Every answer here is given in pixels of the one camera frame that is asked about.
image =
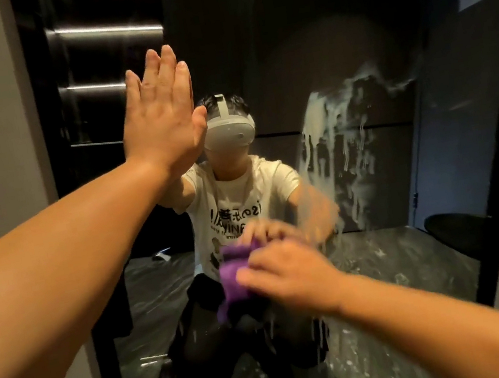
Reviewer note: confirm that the person's right hand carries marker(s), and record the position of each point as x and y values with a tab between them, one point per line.
294	279

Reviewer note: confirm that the white foam smear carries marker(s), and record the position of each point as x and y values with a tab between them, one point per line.
331	133

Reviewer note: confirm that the tall black-framed wall mirror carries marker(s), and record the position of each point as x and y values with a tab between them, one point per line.
343	11

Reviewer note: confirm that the person's left forearm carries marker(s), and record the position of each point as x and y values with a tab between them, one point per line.
53	278

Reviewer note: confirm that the person's right forearm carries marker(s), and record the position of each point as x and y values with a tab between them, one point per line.
448	334

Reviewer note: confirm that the person's left hand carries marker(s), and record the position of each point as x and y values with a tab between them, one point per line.
161	125

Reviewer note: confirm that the purple cleaning cloth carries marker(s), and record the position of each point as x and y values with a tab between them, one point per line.
234	280

